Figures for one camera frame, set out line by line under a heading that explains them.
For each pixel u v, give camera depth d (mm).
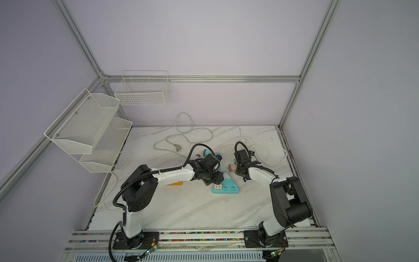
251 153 842
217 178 799
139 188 515
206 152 1039
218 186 834
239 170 746
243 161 731
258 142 1099
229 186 877
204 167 712
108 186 907
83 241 747
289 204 448
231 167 957
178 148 1065
